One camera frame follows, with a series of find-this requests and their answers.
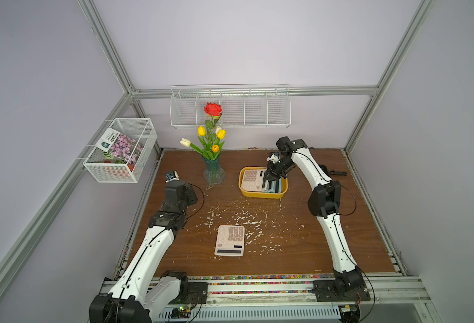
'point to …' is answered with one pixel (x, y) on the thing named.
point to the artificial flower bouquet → (210, 142)
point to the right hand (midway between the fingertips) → (264, 177)
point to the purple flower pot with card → (118, 148)
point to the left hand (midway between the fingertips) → (186, 190)
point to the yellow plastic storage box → (261, 194)
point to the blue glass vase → (214, 173)
